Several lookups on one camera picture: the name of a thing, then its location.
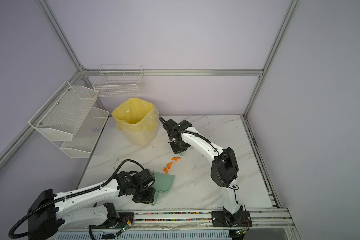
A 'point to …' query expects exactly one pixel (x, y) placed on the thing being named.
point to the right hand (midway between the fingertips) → (178, 150)
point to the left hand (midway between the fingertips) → (151, 202)
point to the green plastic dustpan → (163, 182)
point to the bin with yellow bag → (137, 120)
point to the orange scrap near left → (169, 166)
